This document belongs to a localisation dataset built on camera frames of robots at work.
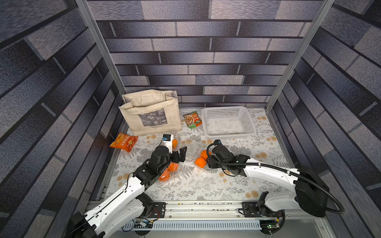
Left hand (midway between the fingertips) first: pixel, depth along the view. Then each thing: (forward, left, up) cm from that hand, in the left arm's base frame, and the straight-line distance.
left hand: (180, 146), depth 77 cm
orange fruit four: (-3, -12, -13) cm, 18 cm away
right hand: (-1, -16, -11) cm, 20 cm away
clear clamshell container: (-8, +5, -18) cm, 20 cm away
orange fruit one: (-13, +2, +4) cm, 14 cm away
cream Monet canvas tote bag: (+20, +18, +6) cm, 28 cm away
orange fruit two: (-12, +8, -12) cm, 19 cm away
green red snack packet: (+32, -6, -16) cm, 37 cm away
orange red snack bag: (+11, +39, -14) cm, 43 cm away
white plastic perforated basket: (+31, -33, -17) cm, 48 cm away
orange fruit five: (+9, +5, -12) cm, 16 cm away
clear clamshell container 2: (+16, +2, -18) cm, 24 cm away
